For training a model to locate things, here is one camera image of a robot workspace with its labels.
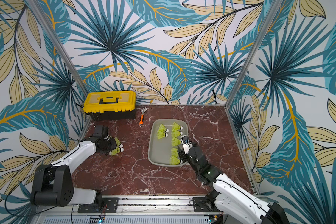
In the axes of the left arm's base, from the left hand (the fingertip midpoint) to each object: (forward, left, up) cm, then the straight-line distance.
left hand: (114, 147), depth 89 cm
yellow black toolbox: (+29, +8, +8) cm, 31 cm away
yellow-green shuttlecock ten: (+4, -1, -3) cm, 5 cm away
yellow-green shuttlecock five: (+11, -29, -2) cm, 31 cm away
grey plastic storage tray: (+1, -29, -6) cm, 29 cm away
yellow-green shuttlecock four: (-8, -38, -2) cm, 39 cm away
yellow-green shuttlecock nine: (-1, -1, -2) cm, 3 cm away
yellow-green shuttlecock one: (+12, -39, -1) cm, 41 cm away
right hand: (-2, -44, +11) cm, 45 cm away
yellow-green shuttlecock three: (+5, -39, -1) cm, 39 cm away
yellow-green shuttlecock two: (+18, -40, -2) cm, 44 cm away
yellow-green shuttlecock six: (0, -39, -5) cm, 39 cm away
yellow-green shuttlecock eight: (+16, -30, -2) cm, 34 cm away
